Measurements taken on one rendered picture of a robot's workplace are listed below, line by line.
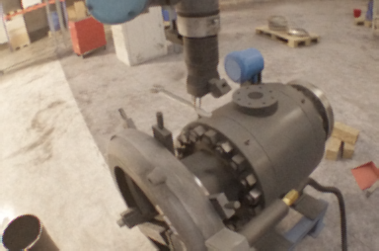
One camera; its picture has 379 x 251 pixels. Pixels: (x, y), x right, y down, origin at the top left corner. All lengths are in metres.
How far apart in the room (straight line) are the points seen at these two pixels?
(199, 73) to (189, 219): 0.42
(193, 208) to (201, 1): 0.54
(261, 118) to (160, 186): 0.54
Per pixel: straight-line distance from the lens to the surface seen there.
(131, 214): 1.25
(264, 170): 1.05
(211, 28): 0.56
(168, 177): 0.81
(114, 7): 0.41
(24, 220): 1.89
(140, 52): 4.78
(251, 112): 1.14
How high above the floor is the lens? 1.48
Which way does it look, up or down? 29 degrees down
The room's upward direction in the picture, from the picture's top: 8 degrees counter-clockwise
